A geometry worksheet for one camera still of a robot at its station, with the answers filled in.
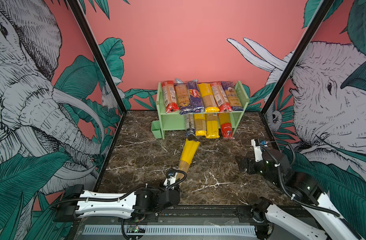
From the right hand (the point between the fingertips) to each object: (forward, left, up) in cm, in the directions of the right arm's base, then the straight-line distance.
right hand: (242, 154), depth 66 cm
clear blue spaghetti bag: (+25, +24, -10) cm, 36 cm away
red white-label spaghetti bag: (+35, +36, +5) cm, 50 cm away
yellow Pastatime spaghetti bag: (+35, +13, +3) cm, 37 cm away
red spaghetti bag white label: (+36, +6, +4) cm, 36 cm away
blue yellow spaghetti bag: (+35, +28, +4) cm, 45 cm away
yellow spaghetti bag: (+26, +10, -12) cm, 30 cm away
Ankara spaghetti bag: (+38, -2, +3) cm, 38 cm away
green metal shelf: (+32, +33, -13) cm, 48 cm away
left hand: (-6, +29, -17) cm, 34 cm away
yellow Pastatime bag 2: (+11, +24, -14) cm, 29 cm away
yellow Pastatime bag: (+27, +17, -12) cm, 34 cm away
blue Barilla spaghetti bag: (+35, +20, +4) cm, 41 cm away
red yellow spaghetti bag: (+24, +1, -12) cm, 27 cm away
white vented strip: (-26, +32, -26) cm, 49 cm away
